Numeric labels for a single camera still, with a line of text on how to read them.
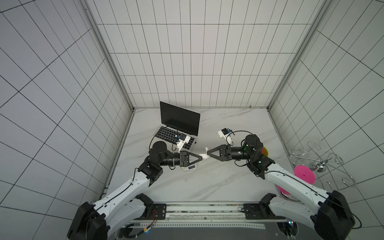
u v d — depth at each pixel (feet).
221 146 2.03
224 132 2.15
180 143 2.15
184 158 1.97
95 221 1.27
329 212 1.27
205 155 2.13
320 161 1.95
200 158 2.12
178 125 3.59
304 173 1.87
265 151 2.95
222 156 2.00
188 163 2.04
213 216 2.38
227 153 1.96
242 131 1.74
